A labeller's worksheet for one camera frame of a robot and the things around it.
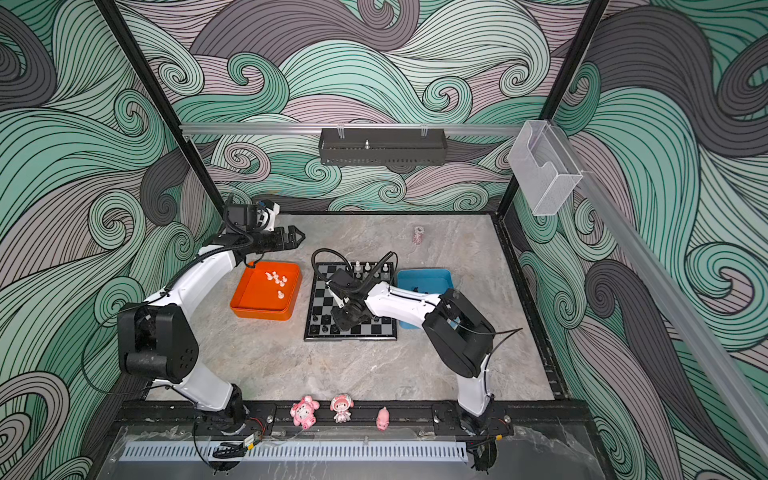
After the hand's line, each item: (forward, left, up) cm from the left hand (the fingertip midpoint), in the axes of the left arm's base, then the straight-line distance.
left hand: (293, 233), depth 88 cm
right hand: (-20, -16, -16) cm, 30 cm away
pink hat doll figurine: (-42, -18, -16) cm, 48 cm away
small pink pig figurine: (-45, -28, -18) cm, 56 cm away
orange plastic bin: (-9, +10, -20) cm, 24 cm away
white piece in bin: (-11, +6, -18) cm, 22 cm away
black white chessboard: (-21, -9, -17) cm, 29 cm away
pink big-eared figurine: (-44, -8, -15) cm, 48 cm away
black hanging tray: (+28, -27, +13) cm, 41 cm away
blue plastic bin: (-3, -46, -20) cm, 50 cm away
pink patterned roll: (+12, -41, -14) cm, 45 cm away
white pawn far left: (-20, -13, +11) cm, 26 cm away
